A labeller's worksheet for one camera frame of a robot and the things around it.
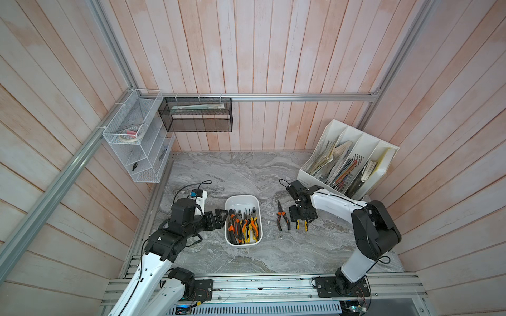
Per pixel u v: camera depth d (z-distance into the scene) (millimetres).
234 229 837
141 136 739
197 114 1036
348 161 1038
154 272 449
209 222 634
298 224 902
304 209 755
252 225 877
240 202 954
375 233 470
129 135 749
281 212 929
